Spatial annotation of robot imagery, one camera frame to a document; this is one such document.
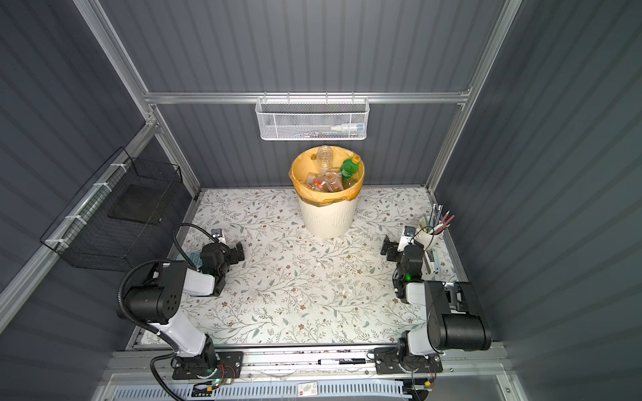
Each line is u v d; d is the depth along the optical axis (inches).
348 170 36.0
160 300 18.7
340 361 29.0
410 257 27.3
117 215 28.8
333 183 33.2
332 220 36.3
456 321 17.8
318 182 38.1
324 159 34.9
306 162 36.9
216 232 33.3
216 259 29.8
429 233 37.0
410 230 30.9
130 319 18.4
